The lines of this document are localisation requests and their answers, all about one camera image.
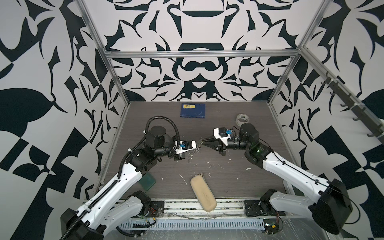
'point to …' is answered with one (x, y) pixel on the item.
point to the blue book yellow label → (193, 110)
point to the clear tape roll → (241, 119)
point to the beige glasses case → (204, 192)
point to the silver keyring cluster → (196, 150)
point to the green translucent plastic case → (147, 181)
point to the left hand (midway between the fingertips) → (195, 139)
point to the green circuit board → (271, 226)
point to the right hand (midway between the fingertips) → (205, 141)
